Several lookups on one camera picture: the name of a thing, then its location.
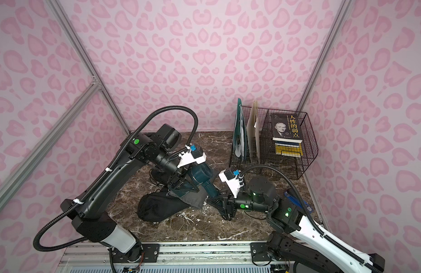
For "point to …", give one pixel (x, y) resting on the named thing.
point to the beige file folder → (254, 133)
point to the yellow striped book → (289, 148)
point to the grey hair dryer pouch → (196, 199)
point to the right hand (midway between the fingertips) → (212, 200)
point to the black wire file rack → (273, 142)
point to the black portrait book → (287, 127)
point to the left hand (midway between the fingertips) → (198, 183)
